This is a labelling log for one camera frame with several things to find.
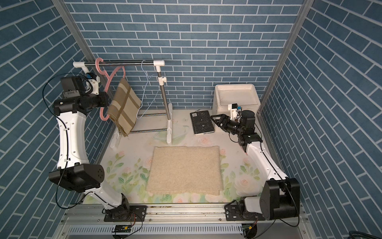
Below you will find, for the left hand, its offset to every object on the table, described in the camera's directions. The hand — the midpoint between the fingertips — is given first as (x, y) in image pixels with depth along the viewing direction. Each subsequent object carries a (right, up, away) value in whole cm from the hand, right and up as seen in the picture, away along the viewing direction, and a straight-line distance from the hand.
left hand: (109, 93), depth 73 cm
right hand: (+53, -13, +4) cm, 55 cm away
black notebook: (+47, -15, +38) cm, 62 cm away
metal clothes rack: (-11, -27, +25) cm, 38 cm away
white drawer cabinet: (+76, +3, +25) cm, 80 cm away
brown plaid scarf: (0, -5, +15) cm, 16 cm away
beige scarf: (+41, -43, +14) cm, 61 cm away
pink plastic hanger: (-2, -10, -3) cm, 11 cm away
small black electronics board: (+7, -67, -1) cm, 67 cm away
